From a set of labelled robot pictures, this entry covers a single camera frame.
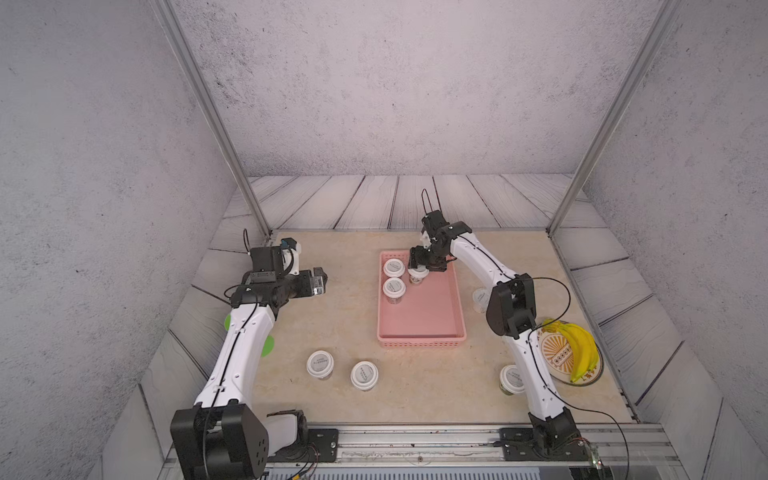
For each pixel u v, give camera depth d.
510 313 0.63
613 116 0.88
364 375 0.79
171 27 0.72
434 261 0.90
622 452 0.72
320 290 0.73
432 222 0.84
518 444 0.73
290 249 0.71
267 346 0.93
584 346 0.84
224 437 0.39
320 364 0.80
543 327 0.93
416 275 0.99
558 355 0.88
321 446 0.73
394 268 0.99
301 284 0.71
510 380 0.77
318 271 0.74
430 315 0.96
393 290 0.95
